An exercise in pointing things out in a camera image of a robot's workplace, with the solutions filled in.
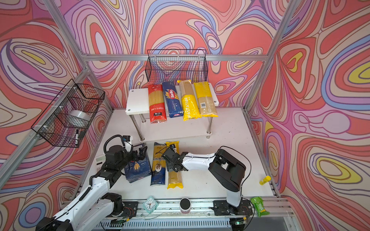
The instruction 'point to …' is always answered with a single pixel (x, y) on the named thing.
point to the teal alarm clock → (150, 205)
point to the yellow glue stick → (266, 179)
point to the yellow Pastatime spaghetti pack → (175, 178)
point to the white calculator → (99, 161)
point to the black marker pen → (76, 136)
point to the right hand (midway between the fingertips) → (175, 167)
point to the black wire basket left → (65, 123)
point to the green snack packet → (258, 201)
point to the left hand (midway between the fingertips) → (141, 147)
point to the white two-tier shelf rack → (137, 107)
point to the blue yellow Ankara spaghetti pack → (158, 166)
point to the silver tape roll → (80, 114)
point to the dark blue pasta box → (136, 170)
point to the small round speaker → (185, 205)
